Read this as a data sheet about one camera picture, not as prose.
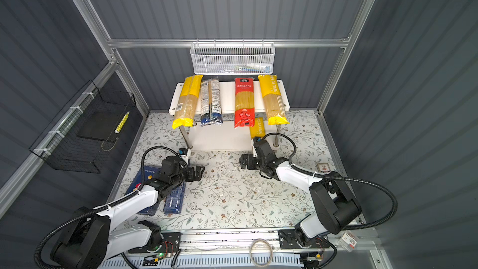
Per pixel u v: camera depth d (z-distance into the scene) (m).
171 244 0.72
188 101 0.73
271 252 0.70
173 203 0.81
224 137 1.01
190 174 0.79
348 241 0.72
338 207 0.44
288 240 0.74
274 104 0.72
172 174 0.69
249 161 0.79
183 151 0.77
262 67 0.91
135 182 0.84
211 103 0.72
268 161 0.69
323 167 0.94
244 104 0.72
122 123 0.78
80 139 0.71
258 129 0.99
